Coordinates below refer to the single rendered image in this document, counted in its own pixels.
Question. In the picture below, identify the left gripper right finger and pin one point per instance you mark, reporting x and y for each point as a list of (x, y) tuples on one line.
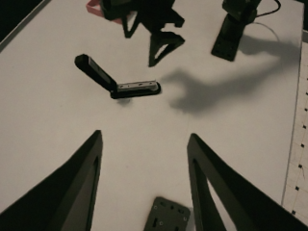
[(249, 208)]

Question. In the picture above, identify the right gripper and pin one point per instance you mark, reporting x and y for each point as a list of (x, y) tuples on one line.
[(154, 15)]

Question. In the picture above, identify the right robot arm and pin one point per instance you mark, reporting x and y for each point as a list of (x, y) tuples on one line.
[(229, 35)]

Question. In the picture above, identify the pink rectangular tray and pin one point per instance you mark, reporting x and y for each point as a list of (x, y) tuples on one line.
[(95, 11)]

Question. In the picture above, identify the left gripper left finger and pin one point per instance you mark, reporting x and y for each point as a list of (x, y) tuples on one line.
[(45, 206)]

